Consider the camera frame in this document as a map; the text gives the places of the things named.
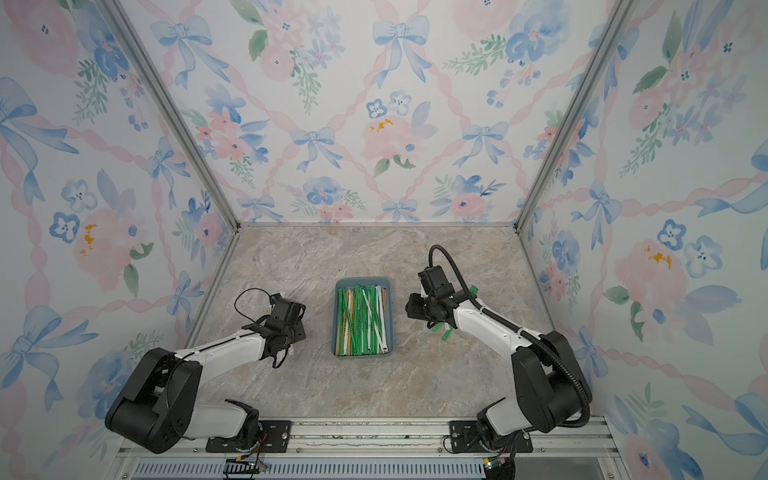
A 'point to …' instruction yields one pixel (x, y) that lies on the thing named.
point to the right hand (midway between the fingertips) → (414, 306)
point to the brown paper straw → (341, 322)
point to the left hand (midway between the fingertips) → (297, 326)
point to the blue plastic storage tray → (362, 283)
